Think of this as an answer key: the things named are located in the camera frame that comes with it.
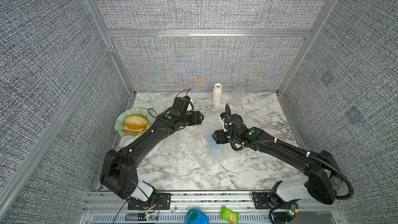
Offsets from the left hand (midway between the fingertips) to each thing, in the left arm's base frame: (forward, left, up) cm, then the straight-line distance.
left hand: (202, 116), depth 81 cm
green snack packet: (-41, -9, -18) cm, 46 cm away
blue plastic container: (-42, +5, -10) cm, 43 cm away
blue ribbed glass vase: (-10, -6, -14) cm, 18 cm away
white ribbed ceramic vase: (+23, -12, -10) cm, 27 cm away
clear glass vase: (+27, -27, -13) cm, 40 cm away
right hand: (-6, -8, -5) cm, 11 cm away
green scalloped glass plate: (+16, +38, -15) cm, 44 cm away
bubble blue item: (-13, -11, -15) cm, 23 cm away
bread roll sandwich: (+6, +40, -14) cm, 43 cm away
